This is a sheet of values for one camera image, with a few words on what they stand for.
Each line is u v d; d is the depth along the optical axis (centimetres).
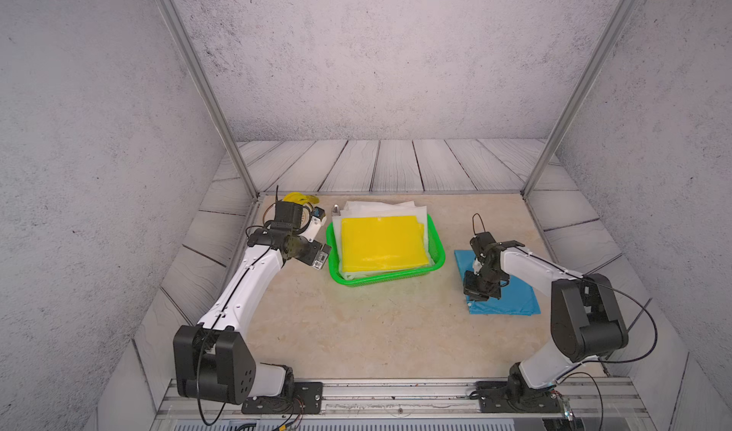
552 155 107
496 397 72
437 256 92
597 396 71
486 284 77
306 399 73
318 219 75
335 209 111
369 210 101
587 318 46
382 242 96
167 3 72
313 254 74
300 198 114
